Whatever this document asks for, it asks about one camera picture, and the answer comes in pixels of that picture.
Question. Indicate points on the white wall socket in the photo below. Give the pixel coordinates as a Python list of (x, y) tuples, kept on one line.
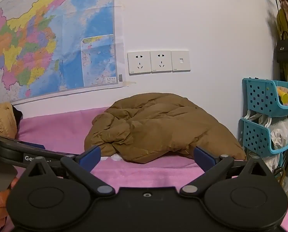
[(160, 61), (139, 62)]

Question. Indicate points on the pink printed bed sheet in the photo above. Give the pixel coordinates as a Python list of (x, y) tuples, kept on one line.
[(139, 171)]

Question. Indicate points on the white plastic bag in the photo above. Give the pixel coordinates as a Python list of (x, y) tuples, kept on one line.
[(281, 134)]

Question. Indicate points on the black handbag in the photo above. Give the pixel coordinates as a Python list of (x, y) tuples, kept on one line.
[(286, 49)]

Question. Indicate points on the brown down jacket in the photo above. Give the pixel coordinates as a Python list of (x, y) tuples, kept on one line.
[(158, 128)]

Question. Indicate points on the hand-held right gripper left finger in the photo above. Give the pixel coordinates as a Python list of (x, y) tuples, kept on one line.
[(90, 156)]

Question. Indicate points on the white wall data plate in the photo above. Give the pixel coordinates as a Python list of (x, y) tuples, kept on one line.
[(181, 61)]

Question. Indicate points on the blue perforated plastic basket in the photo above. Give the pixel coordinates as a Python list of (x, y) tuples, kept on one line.
[(254, 135), (258, 96)]

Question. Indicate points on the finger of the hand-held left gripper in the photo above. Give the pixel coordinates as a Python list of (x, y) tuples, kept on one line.
[(37, 155)]

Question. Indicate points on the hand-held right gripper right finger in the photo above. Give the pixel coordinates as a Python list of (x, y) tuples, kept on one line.
[(203, 157)]

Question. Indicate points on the colourful wall map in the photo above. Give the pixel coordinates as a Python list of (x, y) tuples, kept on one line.
[(52, 36)]

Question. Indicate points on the tan folded quilt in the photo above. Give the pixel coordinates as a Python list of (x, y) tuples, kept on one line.
[(2, 119)]

